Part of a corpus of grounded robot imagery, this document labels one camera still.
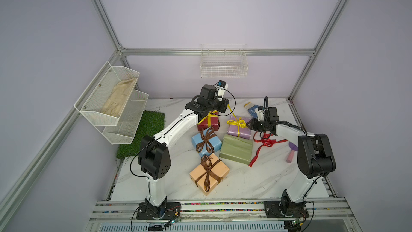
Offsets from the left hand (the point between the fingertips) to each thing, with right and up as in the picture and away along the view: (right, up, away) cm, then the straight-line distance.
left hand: (227, 102), depth 83 cm
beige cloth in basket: (-56, -1, -6) cm, 57 cm away
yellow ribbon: (+9, -11, +12) cm, 19 cm away
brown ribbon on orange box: (-11, -32, -1) cm, 34 cm away
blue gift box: (-6, -21, +5) cm, 23 cm away
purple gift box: (+12, -17, +11) cm, 24 cm away
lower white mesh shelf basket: (-49, -15, -10) cm, 52 cm away
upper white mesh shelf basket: (-62, 0, -6) cm, 62 cm away
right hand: (+16, -14, +15) cm, 26 cm away
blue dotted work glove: (+21, -2, +29) cm, 36 cm away
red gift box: (-8, -10, +15) cm, 20 cm away
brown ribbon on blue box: (-11, -19, +7) cm, 23 cm away
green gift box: (+6, -25, +5) cm, 26 cm away
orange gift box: (-8, -35, -3) cm, 36 cm away
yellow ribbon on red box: (-10, -8, +17) cm, 21 cm away
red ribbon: (+26, -23, +14) cm, 37 cm away
